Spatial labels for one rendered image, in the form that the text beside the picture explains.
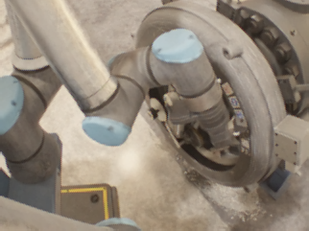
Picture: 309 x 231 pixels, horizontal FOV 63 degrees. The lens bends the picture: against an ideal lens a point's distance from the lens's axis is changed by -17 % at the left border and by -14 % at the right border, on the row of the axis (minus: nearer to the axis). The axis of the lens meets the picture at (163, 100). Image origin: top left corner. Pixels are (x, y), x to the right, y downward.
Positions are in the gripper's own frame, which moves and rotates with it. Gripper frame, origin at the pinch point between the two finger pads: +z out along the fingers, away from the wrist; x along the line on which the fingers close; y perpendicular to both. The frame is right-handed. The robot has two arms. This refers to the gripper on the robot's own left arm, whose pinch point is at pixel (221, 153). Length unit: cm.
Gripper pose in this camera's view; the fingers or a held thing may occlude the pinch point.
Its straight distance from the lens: 80.8
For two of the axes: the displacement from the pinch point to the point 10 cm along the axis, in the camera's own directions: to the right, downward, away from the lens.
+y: 9.0, -3.2, -3.0
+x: 0.2, -6.5, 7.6
